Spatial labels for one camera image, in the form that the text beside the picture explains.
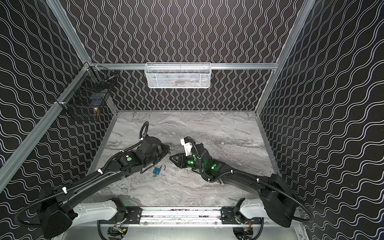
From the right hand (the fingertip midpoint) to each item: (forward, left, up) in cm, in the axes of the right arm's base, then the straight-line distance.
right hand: (171, 158), depth 75 cm
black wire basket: (+37, +55, +11) cm, 68 cm away
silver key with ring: (-2, +12, -17) cm, 21 cm away
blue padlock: (+1, +11, -17) cm, 20 cm away
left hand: (+4, -1, +4) cm, 6 cm away
